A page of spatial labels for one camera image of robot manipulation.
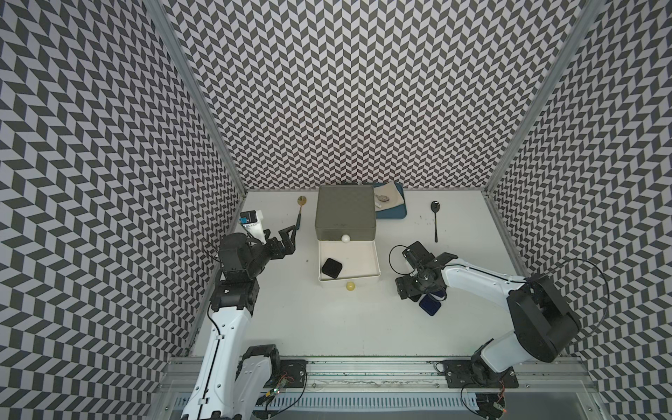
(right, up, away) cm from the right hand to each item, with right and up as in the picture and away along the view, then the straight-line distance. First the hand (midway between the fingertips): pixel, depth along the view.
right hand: (412, 292), depth 88 cm
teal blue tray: (-2, +27, +20) cm, 34 cm away
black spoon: (+15, +29, +23) cm, 40 cm away
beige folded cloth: (-3, +37, +29) cm, 47 cm away
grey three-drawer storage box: (-23, +23, -7) cm, 33 cm away
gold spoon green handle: (-43, +32, +27) cm, 60 cm away
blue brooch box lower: (+5, -4, -2) cm, 7 cm away
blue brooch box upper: (+9, -1, +1) cm, 9 cm away
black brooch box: (-27, +9, -2) cm, 29 cm away
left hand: (-41, +22, -13) cm, 48 cm away
